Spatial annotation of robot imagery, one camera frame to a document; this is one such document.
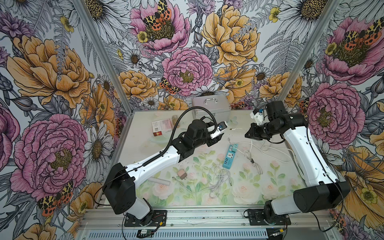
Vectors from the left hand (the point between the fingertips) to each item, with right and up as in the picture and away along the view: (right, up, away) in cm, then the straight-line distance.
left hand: (217, 130), depth 76 cm
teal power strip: (+10, -16, +18) cm, 26 cm away
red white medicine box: (-36, +2, +32) cm, 48 cm away
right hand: (+14, -4, -2) cm, 15 cm away
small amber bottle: (-26, +7, +35) cm, 44 cm away
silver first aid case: (+6, +17, +30) cm, 35 cm away
